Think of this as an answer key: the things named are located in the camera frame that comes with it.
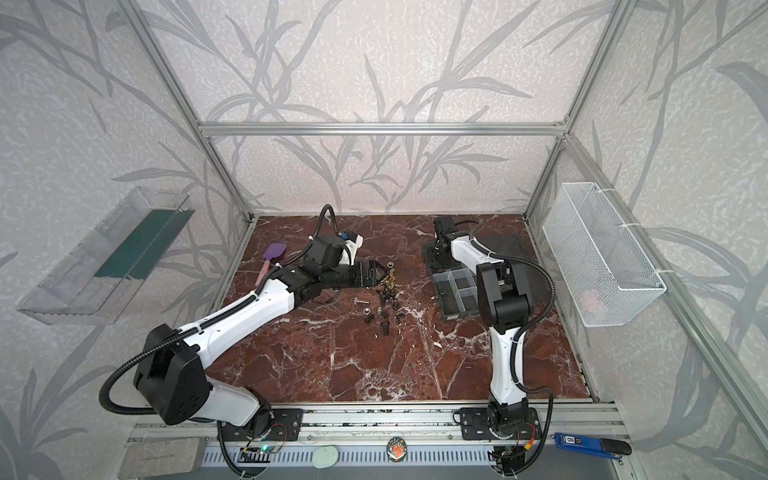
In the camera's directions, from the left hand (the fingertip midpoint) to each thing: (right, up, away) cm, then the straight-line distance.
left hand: (381, 266), depth 80 cm
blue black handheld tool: (+56, -44, -7) cm, 71 cm away
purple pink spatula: (-43, +3, +28) cm, 51 cm away
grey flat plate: (-50, -42, -13) cm, 67 cm away
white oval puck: (-12, -43, -12) cm, 46 cm away
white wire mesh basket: (+48, -1, -19) cm, 52 cm away
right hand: (+18, +2, +24) cm, 30 cm away
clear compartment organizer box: (+23, -10, +14) cm, 28 cm away
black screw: (0, -19, +10) cm, 21 cm away
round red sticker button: (+4, -43, -9) cm, 44 cm away
